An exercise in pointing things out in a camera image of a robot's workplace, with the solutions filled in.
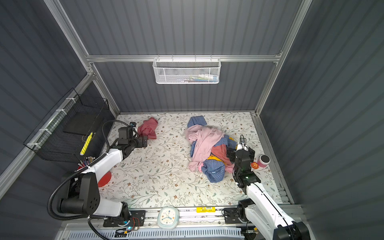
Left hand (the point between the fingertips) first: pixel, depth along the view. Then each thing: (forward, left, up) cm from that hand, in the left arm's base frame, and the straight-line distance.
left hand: (137, 138), depth 91 cm
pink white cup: (-17, -75, -5) cm, 77 cm away
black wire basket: (-5, +28, +16) cm, 33 cm away
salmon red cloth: (-12, -49, +1) cm, 51 cm away
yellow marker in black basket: (-11, +17, +15) cm, 26 cm away
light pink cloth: (-3, -41, +3) cm, 42 cm away
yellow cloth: (-15, -45, -3) cm, 48 cm away
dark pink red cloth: (+11, -4, -5) cm, 13 cm away
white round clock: (-42, -20, -9) cm, 48 cm away
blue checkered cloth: (-22, -45, -3) cm, 50 cm away
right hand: (-13, -61, +4) cm, 63 cm away
